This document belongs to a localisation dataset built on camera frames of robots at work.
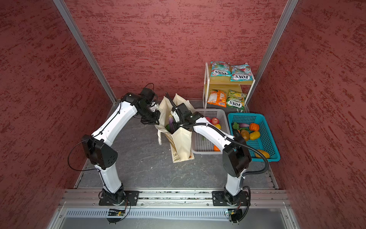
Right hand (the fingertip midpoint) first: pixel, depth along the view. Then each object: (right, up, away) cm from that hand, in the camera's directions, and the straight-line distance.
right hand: (174, 130), depth 85 cm
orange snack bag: (+29, +21, +13) cm, 38 cm away
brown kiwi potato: (+48, -4, +12) cm, 50 cm away
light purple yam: (+50, +2, +18) cm, 53 cm away
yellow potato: (+56, -14, +1) cm, 58 cm away
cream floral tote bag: (+4, -5, -7) cm, 10 cm away
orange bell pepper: (+55, +1, +13) cm, 56 cm away
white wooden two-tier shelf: (+31, +29, +3) cm, 43 cm away
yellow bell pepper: (+55, -5, +11) cm, 56 cm away
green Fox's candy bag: (+43, +20, +13) cm, 49 cm away
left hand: (-9, +3, -4) cm, 11 cm away
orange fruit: (+26, -12, +3) cm, 29 cm away
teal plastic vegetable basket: (+60, -9, +7) cm, 61 cm away
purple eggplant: (-2, +4, +1) cm, 5 cm away
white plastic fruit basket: (+16, -8, -1) cm, 18 cm away
